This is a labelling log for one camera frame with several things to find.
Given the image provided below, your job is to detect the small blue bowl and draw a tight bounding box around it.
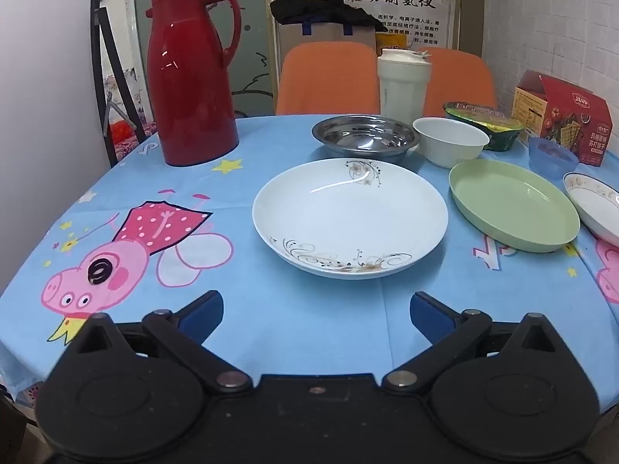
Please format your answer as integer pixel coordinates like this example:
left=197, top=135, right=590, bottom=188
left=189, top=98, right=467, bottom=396
left=527, top=136, right=580, bottom=178

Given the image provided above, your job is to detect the red thermos jug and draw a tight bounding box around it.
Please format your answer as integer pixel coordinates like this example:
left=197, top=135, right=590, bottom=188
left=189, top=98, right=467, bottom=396
left=145, top=0, right=243, bottom=167

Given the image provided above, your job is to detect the stainless steel bowl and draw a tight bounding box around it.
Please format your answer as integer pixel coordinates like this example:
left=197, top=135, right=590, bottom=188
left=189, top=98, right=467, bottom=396
left=311, top=114, right=421, bottom=165

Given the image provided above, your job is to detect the framed wall poster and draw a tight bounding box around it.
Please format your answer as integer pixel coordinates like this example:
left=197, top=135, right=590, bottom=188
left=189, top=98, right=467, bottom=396
left=271, top=0, right=458, bottom=54

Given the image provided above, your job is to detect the black metal rack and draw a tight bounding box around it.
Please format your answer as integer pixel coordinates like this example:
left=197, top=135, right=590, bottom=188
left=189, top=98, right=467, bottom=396
left=91, top=0, right=146, bottom=167

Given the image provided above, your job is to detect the red cracker box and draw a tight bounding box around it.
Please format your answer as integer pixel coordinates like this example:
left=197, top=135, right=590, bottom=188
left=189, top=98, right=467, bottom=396
left=511, top=70, right=614, bottom=167

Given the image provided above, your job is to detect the green plastic plate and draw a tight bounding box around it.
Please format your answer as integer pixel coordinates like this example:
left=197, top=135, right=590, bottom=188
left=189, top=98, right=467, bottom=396
left=448, top=159, right=581, bottom=253

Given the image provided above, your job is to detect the brown bag with blue handles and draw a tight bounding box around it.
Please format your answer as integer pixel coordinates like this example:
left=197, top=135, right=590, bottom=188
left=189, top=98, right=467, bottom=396
left=280, top=22, right=377, bottom=59

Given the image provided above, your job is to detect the green-lid instant noodle bowl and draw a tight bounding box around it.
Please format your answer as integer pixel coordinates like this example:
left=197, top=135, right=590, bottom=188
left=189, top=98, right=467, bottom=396
left=443, top=101, right=525, bottom=152

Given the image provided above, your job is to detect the orange chair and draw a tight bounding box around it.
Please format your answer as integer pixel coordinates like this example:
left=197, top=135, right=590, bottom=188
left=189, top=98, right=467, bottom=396
left=275, top=41, right=381, bottom=116
left=416, top=47, right=497, bottom=119

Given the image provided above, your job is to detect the white bowl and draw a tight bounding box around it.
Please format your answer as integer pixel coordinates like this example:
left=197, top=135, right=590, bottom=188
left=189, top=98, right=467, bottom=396
left=412, top=117, right=491, bottom=170

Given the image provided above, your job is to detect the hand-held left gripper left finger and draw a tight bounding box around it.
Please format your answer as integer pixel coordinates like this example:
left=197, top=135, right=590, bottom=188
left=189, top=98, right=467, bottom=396
left=68, top=290, right=253, bottom=394

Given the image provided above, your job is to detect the blue cartoon pig tablecloth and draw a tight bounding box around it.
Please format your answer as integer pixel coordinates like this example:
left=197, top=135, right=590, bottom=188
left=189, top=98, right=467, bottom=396
left=0, top=113, right=619, bottom=407

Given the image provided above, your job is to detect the small white patterned-rim plate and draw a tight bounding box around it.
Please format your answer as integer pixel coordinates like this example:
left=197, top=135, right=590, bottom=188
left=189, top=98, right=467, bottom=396
left=562, top=172, right=619, bottom=248

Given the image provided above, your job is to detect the yellow snack bag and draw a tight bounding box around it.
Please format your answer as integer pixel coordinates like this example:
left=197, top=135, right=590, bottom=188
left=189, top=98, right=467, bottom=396
left=374, top=33, right=412, bottom=51

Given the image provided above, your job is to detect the red floral cloth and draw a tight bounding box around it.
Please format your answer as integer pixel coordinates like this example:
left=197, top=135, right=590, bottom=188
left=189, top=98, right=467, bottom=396
left=104, top=65, right=158, bottom=155

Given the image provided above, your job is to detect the white tumbler with lid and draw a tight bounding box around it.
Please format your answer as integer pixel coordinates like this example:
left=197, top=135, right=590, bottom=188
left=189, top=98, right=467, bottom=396
left=377, top=48, right=431, bottom=124

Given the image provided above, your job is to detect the black ring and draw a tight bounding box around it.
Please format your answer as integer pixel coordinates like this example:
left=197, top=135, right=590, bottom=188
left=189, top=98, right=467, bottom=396
left=87, top=257, right=116, bottom=287

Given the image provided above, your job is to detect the black cloth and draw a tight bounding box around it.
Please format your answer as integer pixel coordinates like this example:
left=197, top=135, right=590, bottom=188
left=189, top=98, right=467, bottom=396
left=269, top=0, right=390, bottom=34

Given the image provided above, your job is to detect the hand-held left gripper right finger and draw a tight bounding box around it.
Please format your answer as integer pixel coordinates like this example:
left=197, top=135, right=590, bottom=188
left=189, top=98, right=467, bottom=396
left=382, top=291, right=576, bottom=392

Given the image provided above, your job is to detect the large white floral plate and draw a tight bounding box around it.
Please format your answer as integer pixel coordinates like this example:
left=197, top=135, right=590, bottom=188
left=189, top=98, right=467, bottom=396
left=252, top=157, right=450, bottom=280

